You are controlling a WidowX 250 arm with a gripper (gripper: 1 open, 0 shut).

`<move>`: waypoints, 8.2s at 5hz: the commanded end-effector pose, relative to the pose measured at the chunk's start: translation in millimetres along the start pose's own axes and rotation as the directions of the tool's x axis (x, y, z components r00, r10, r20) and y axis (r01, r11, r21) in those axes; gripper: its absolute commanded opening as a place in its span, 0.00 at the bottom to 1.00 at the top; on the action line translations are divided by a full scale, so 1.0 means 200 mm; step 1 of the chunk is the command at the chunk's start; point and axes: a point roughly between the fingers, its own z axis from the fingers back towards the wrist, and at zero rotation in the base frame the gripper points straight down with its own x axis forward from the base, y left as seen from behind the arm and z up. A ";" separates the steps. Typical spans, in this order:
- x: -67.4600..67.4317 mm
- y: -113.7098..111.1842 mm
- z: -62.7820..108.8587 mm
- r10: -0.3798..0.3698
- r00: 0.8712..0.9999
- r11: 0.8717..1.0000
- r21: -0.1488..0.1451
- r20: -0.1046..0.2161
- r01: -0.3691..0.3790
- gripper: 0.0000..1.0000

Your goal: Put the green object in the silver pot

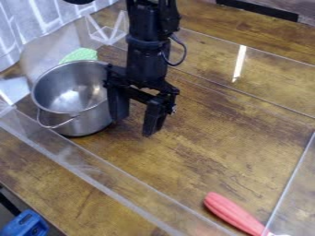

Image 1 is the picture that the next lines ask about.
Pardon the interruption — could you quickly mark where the black bar on table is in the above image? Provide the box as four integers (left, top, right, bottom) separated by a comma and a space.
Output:
215, 0, 299, 22

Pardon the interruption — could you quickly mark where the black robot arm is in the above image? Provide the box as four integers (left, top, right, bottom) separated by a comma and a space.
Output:
103, 0, 181, 136

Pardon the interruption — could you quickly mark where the green sponge object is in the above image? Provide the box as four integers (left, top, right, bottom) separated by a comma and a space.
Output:
59, 48, 97, 64

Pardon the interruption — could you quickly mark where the blue plastic object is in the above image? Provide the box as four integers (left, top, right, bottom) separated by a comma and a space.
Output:
0, 209, 49, 236

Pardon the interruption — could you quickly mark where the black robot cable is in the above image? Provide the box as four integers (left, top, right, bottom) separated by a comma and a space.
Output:
160, 32, 188, 67

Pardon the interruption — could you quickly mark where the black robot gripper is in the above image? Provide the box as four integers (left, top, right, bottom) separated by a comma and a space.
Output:
103, 34, 181, 138

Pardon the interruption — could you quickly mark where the red ridged plastic object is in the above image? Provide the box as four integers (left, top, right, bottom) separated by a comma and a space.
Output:
204, 192, 264, 236

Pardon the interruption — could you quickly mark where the silver metal pot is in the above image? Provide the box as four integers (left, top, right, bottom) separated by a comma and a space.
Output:
31, 60, 112, 136

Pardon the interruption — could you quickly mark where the clear acrylic enclosure wall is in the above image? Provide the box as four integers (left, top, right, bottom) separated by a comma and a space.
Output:
0, 12, 315, 236

